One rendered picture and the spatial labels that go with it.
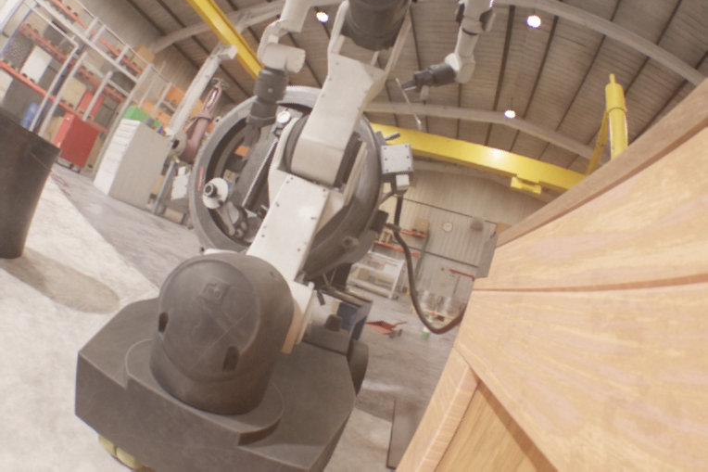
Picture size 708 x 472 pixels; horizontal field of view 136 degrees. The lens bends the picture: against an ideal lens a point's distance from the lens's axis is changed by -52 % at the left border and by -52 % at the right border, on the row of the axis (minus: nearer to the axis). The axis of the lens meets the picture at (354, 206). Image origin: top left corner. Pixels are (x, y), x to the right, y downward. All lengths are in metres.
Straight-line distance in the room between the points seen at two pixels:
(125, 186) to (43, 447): 4.45
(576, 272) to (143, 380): 0.38
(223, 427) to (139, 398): 0.10
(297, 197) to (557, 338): 0.57
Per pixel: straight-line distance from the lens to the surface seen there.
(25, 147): 0.99
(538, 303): 0.18
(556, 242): 0.18
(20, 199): 1.03
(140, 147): 4.79
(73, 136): 6.08
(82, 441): 0.54
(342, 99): 0.69
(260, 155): 1.04
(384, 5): 0.59
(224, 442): 0.35
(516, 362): 0.19
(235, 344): 0.29
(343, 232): 0.89
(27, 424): 0.55
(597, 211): 0.15
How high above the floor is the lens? 0.39
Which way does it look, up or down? 11 degrees up
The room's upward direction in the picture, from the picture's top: 20 degrees clockwise
